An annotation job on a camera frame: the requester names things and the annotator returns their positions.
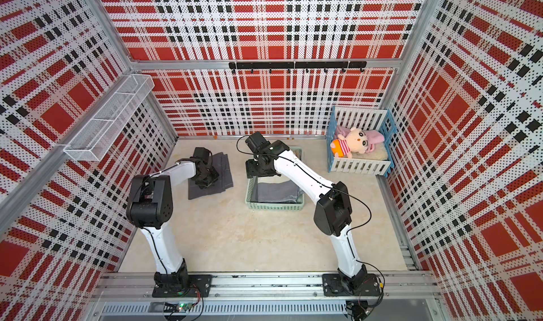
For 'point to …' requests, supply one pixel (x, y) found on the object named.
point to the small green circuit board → (177, 307)
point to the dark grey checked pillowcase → (220, 162)
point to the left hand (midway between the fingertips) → (222, 181)
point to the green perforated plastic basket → (251, 195)
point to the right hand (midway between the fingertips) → (258, 172)
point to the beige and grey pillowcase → (281, 192)
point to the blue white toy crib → (380, 120)
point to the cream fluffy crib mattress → (377, 150)
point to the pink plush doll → (354, 140)
